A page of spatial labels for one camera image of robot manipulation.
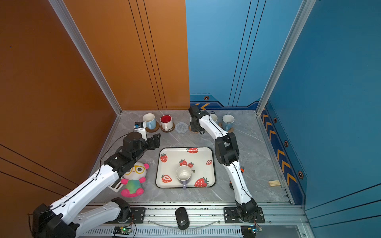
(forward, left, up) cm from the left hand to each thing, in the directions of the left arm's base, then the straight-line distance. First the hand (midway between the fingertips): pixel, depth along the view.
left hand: (154, 133), depth 78 cm
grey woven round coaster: (+22, -11, -22) cm, 33 cm away
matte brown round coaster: (+22, +7, -22) cm, 32 cm away
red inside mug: (+25, 0, -18) cm, 31 cm away
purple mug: (-13, -15, -22) cm, 30 cm away
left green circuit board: (-40, +13, -25) cm, 49 cm away
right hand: (+18, -22, -18) cm, 34 cm away
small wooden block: (-17, -68, -23) cm, 74 cm away
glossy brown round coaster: (+18, -3, -21) cm, 28 cm away
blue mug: (+21, -44, -12) cm, 50 cm away
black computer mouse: (-35, -16, -21) cm, 44 cm away
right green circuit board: (-40, -49, -23) cm, 67 cm away
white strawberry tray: (-3, -26, -24) cm, 35 cm away
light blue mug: (+19, +9, -12) cm, 24 cm away
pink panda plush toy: (-18, +11, -17) cm, 27 cm away
